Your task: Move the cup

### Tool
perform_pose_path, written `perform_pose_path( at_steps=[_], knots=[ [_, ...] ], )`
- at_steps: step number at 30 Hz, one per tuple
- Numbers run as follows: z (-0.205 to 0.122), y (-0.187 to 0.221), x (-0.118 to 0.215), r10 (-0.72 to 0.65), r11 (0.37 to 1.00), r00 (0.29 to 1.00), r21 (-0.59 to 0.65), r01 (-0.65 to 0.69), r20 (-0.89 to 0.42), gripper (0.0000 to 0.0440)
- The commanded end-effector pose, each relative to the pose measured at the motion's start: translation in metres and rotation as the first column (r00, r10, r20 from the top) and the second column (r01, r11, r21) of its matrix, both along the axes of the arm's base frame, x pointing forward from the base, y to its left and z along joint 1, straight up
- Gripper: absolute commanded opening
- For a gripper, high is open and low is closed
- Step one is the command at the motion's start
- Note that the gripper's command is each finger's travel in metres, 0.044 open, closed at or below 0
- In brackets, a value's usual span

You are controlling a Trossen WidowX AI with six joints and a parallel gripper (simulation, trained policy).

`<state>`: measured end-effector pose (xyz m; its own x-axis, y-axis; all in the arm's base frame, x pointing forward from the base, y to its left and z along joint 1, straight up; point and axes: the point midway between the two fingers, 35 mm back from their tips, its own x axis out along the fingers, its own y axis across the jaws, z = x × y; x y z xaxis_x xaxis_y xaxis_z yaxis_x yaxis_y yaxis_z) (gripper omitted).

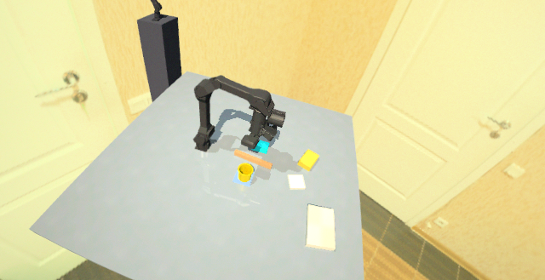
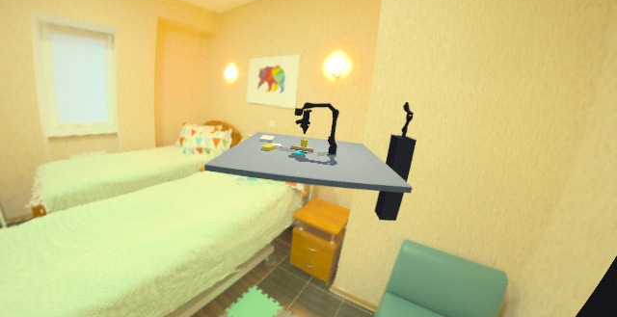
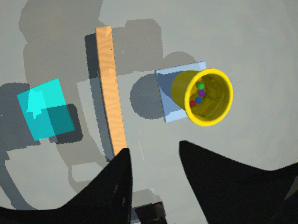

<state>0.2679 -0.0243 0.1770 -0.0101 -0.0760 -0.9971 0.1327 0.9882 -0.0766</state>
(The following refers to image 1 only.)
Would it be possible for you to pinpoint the yellow rectangular block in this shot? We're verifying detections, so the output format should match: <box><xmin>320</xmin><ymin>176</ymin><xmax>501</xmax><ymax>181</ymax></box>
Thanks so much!
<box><xmin>298</xmin><ymin>150</ymin><xmax>318</xmax><ymax>171</ymax></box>

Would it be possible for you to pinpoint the yellow cup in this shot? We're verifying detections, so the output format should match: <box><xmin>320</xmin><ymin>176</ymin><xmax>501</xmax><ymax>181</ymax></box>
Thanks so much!
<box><xmin>238</xmin><ymin>163</ymin><xmax>253</xmax><ymax>182</ymax></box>

